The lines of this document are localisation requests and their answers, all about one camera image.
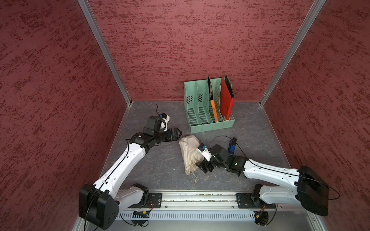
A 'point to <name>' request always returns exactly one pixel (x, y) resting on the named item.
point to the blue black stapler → (231, 147)
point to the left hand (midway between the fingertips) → (174, 136)
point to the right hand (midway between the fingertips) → (201, 160)
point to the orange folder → (211, 98)
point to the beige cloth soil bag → (191, 156)
